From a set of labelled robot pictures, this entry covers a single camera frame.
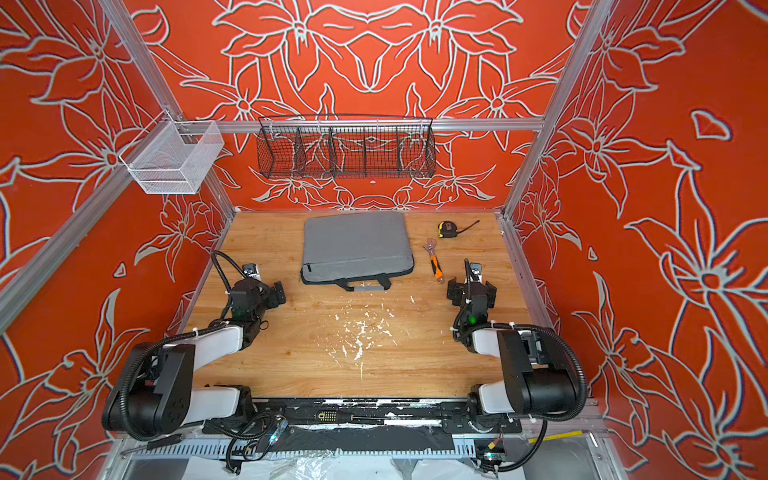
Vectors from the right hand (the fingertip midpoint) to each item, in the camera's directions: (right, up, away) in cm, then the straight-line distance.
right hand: (472, 278), depth 91 cm
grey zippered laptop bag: (-39, +9, +16) cm, 43 cm away
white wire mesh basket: (-94, +38, +2) cm, 101 cm away
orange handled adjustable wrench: (-10, +4, +12) cm, 16 cm away
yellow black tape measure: (-3, +16, +19) cm, 25 cm away
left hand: (-65, -2, +1) cm, 65 cm away
